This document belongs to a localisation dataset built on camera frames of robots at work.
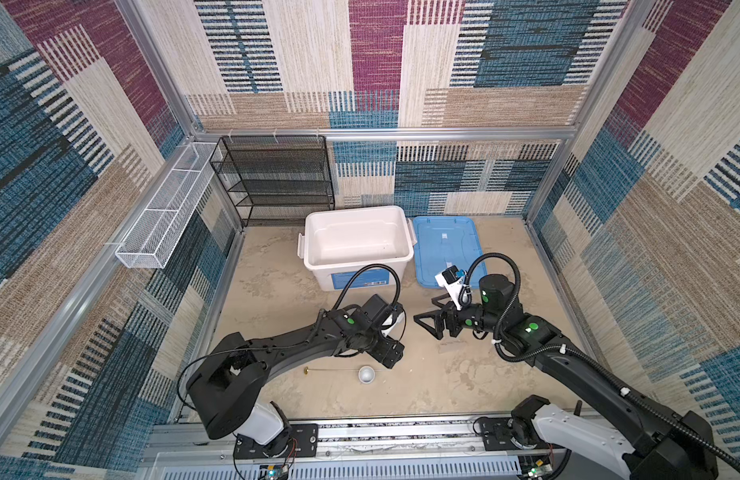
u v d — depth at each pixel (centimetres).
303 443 73
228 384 43
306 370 84
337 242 115
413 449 73
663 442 39
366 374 83
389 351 73
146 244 70
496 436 73
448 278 66
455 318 66
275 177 108
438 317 64
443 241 112
